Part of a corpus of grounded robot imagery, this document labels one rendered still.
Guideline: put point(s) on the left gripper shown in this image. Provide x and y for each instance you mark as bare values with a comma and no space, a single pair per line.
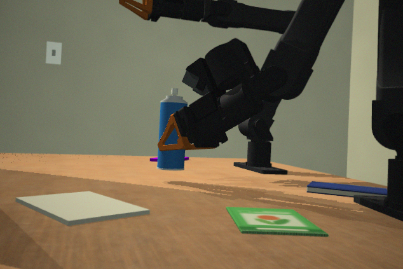
203,135

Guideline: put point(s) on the blue cylinder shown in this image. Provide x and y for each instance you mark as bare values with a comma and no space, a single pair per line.
174,159

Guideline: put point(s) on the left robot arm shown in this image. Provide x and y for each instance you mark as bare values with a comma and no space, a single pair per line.
287,70

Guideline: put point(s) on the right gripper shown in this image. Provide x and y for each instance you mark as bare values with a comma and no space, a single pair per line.
172,10

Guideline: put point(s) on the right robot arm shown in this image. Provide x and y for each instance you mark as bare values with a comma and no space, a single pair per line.
230,13

